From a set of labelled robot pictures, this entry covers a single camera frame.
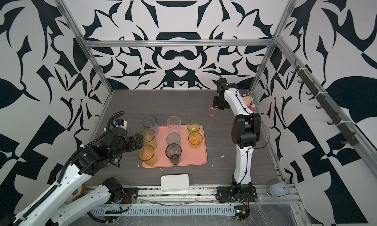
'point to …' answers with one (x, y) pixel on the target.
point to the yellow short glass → (195, 139)
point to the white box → (172, 183)
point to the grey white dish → (277, 188)
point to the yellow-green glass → (148, 136)
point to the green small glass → (193, 126)
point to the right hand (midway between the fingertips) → (220, 105)
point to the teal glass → (173, 138)
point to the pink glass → (212, 111)
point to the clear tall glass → (173, 124)
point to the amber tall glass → (147, 154)
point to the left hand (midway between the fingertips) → (135, 135)
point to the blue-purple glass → (151, 122)
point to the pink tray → (189, 156)
